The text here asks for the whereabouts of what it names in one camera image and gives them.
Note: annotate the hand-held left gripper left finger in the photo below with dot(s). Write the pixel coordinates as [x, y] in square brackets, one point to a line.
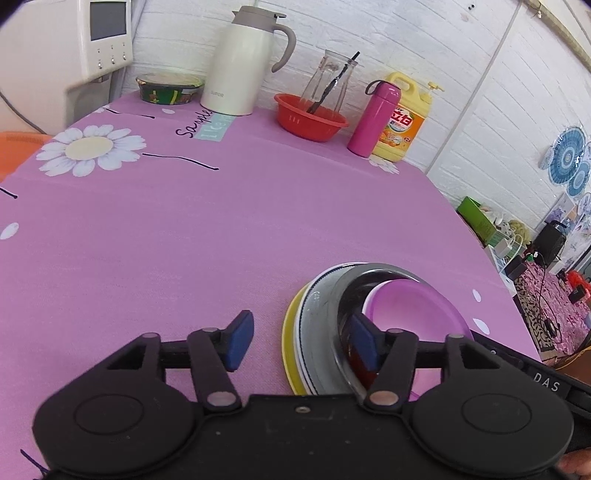
[240, 339]

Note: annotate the white thermal jug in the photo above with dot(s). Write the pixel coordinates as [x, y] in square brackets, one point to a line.
[235, 64]

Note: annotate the stainless steel bowl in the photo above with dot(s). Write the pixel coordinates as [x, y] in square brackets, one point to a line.
[328, 323]

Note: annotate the leopard print cloth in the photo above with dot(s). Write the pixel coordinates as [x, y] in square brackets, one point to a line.
[538, 327]

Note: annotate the small patterned tin bowl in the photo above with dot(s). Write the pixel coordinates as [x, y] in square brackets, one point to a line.
[166, 94]

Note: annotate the yellow loofah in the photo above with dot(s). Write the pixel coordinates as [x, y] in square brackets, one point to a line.
[516, 229]

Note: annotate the blue round wall decoration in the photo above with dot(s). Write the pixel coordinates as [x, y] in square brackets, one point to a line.
[565, 154]

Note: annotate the white plate with dark rim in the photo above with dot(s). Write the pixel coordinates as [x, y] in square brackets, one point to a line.
[308, 374]

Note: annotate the person's right hand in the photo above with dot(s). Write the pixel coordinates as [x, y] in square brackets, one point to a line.
[577, 468]

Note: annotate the red plastic object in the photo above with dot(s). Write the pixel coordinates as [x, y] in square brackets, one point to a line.
[577, 281]

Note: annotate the red plastic basket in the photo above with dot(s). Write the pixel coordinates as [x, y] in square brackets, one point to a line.
[309, 125]

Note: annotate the purple plastic bowl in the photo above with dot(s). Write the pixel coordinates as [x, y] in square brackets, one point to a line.
[415, 309]

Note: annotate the white appliance with screen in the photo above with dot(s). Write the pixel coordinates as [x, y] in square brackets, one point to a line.
[46, 55]

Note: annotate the white power strip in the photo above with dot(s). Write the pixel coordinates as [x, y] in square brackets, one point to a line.
[501, 270]

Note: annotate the black stirring stick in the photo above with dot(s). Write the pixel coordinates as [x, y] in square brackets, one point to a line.
[332, 85]

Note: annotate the orange plastic basin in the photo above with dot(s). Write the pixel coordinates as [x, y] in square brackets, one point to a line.
[18, 147]

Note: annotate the glass pitcher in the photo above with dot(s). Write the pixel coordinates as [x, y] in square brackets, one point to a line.
[318, 78]

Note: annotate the green box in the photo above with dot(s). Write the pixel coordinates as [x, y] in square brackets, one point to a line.
[475, 217]

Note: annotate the black box device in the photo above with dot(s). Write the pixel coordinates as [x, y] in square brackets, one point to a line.
[549, 244]

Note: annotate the yellow plastic plate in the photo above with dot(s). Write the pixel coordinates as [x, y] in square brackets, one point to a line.
[289, 350]

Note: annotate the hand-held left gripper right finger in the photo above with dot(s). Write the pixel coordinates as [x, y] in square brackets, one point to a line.
[362, 341]

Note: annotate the pink floral tablecloth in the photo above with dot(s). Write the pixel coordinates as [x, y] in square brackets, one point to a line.
[184, 230]

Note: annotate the pink thermos bottle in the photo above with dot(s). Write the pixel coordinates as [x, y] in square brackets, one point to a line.
[369, 124]

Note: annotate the yellow detergent bottle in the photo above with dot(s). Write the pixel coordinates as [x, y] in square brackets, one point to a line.
[404, 131]

